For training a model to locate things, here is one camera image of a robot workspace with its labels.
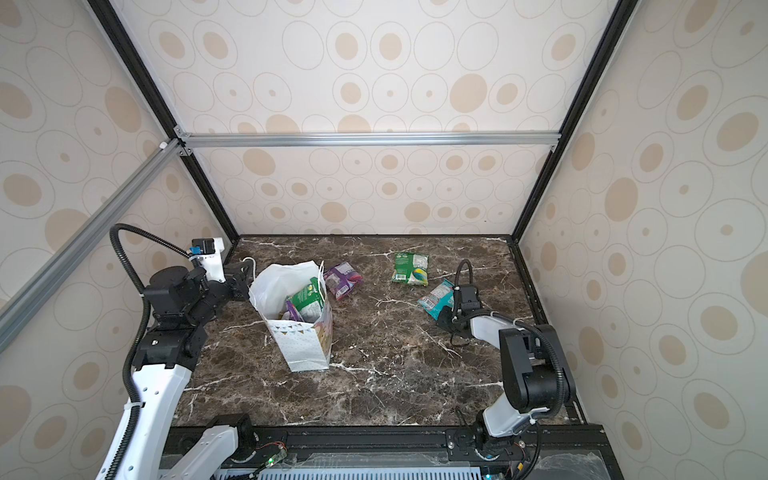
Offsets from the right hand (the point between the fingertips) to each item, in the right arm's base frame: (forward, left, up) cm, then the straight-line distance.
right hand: (445, 319), depth 97 cm
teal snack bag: (+6, +2, +4) cm, 7 cm away
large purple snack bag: (-9, +43, +20) cm, 48 cm away
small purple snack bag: (+13, +34, +5) cm, 37 cm away
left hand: (-4, +48, +35) cm, 59 cm away
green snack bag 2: (+19, +10, +3) cm, 22 cm away
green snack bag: (-4, +40, +17) cm, 43 cm away
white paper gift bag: (-16, +38, +16) cm, 45 cm away
